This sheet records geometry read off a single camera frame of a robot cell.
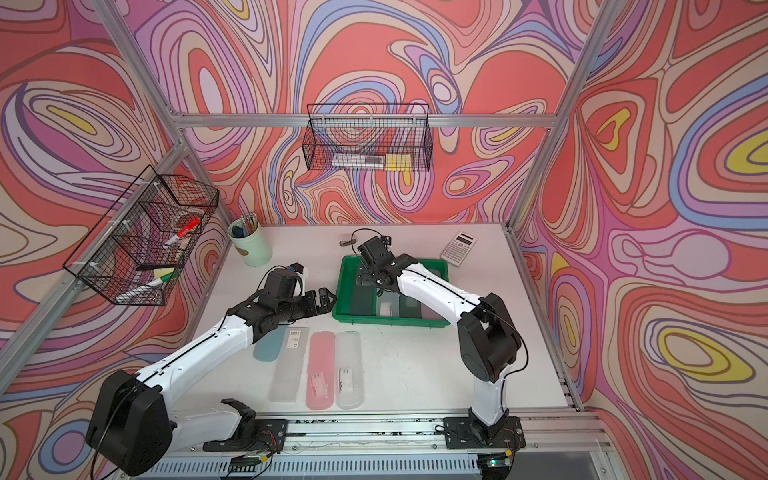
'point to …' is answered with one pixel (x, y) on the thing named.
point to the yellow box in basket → (398, 162)
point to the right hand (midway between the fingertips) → (374, 283)
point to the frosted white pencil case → (388, 304)
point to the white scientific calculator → (458, 248)
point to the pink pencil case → (320, 371)
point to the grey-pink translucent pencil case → (428, 314)
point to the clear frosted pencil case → (289, 364)
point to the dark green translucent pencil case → (409, 307)
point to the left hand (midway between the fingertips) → (328, 301)
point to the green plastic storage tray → (345, 278)
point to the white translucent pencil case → (350, 392)
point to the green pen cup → (247, 237)
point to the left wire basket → (134, 255)
